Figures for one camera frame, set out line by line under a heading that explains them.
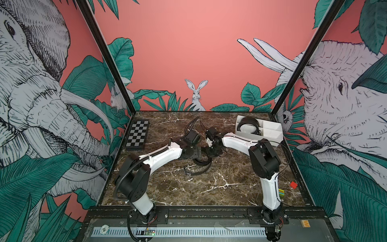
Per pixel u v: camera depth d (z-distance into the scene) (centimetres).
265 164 53
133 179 45
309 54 85
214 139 73
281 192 80
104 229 70
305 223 72
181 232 70
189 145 66
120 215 75
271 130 103
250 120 104
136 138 101
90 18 72
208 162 91
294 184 85
